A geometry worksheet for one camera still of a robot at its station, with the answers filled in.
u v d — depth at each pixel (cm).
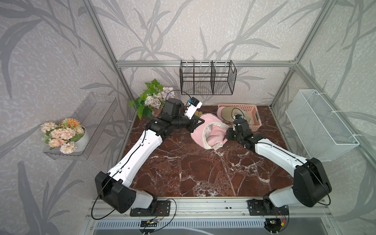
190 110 62
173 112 56
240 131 67
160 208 73
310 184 42
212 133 87
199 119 68
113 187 38
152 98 82
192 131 62
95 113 74
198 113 70
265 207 66
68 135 51
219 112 105
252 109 115
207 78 105
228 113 108
